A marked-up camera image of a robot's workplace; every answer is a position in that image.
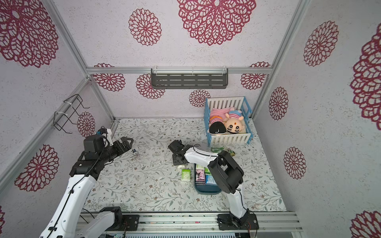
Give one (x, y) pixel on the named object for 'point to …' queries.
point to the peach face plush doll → (233, 121)
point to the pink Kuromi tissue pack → (200, 177)
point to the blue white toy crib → (240, 103)
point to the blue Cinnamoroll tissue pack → (210, 180)
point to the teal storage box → (205, 189)
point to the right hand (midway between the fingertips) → (182, 160)
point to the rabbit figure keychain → (135, 152)
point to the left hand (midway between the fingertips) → (127, 143)
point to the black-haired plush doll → (217, 128)
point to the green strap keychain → (217, 149)
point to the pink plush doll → (221, 112)
